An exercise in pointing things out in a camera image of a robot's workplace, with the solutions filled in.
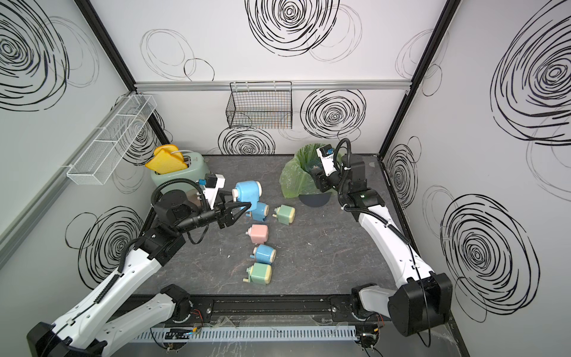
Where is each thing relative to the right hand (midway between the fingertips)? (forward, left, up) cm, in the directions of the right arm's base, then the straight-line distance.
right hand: (320, 167), depth 76 cm
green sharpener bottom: (-29, +20, -23) cm, 42 cm away
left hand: (-16, +23, +2) cm, 28 cm away
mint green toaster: (+10, +52, -15) cm, 55 cm away
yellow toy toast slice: (+11, +63, -8) cm, 64 cm away
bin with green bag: (+2, +8, -9) cm, 12 cm away
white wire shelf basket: (-2, +74, +5) cm, 74 cm away
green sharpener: (-6, +13, -22) cm, 26 cm away
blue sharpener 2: (-23, +19, -22) cm, 37 cm away
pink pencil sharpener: (-15, +22, -23) cm, 35 cm away
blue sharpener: (-6, +23, -22) cm, 32 cm away
